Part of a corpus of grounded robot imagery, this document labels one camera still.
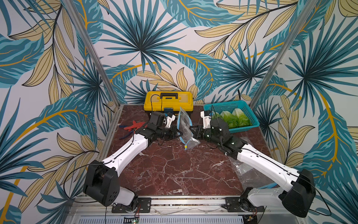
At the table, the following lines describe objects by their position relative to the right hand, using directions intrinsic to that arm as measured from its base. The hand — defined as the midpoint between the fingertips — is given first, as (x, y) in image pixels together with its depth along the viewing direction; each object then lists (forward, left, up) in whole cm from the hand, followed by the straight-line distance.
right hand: (189, 127), depth 73 cm
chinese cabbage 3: (+18, -39, -18) cm, 47 cm away
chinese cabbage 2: (+16, -32, -17) cm, 40 cm away
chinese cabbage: (+22, -21, -17) cm, 35 cm away
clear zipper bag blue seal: (+3, +2, -8) cm, 9 cm away
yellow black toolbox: (+29, +21, -8) cm, 37 cm away
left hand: (-1, +4, -6) cm, 7 cm away
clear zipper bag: (-19, -36, -25) cm, 48 cm away
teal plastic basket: (+34, -44, -18) cm, 58 cm away
